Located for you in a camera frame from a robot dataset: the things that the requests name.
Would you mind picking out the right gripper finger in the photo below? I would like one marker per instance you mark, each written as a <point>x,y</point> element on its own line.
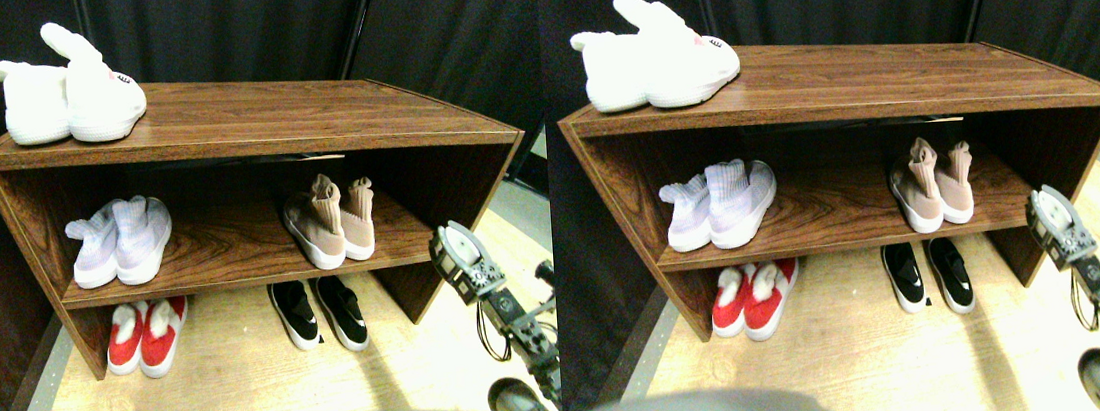
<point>1075,245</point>
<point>484,280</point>

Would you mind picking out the black shoe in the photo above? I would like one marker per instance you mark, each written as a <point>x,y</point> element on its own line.
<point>296,319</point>
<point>951,281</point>
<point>905,282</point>
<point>344,318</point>

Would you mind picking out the beige shoe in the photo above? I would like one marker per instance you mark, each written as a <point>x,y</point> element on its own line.
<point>918,198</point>
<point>359,227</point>
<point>957,191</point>
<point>316,235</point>

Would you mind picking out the lilac shoe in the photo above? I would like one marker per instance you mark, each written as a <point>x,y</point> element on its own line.
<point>686,222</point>
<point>743,214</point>
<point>92,259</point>
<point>144,250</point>

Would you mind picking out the red shoe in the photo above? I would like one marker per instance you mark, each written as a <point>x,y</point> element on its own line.
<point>163,344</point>
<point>772,307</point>
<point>732,307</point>
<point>126,344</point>

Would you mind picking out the white shoe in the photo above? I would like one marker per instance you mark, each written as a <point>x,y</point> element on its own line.
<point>108,107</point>
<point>612,73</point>
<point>692,72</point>
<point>31,107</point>

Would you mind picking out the brown shoe rack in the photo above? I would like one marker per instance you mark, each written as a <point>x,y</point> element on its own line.
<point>853,82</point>
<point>254,118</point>

